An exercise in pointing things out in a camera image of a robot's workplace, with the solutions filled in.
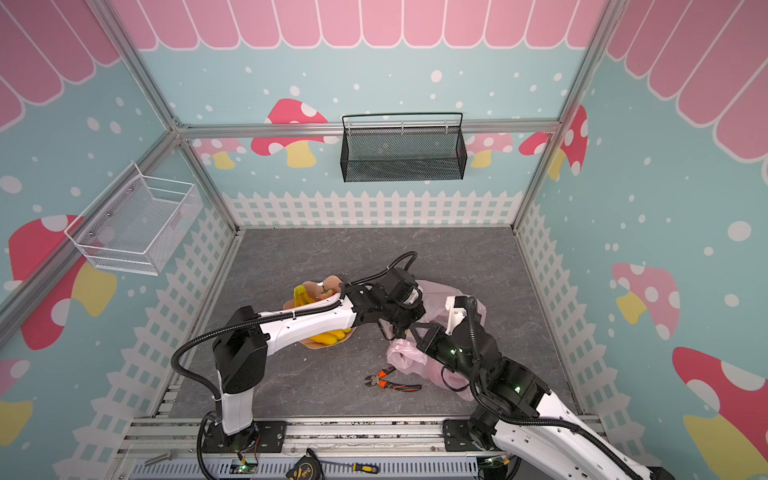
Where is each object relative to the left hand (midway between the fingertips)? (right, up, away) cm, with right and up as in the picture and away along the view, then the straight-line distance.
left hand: (435, 335), depth 77 cm
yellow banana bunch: (-39, +8, +13) cm, 41 cm away
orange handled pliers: (-16, -14, +5) cm, 22 cm away
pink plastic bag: (-8, -1, -14) cm, 16 cm away
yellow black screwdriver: (-19, -29, -7) cm, 36 cm away
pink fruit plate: (-43, +6, +15) cm, 45 cm away
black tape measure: (-31, -28, -8) cm, 43 cm away
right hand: (-8, +4, -10) cm, 13 cm away
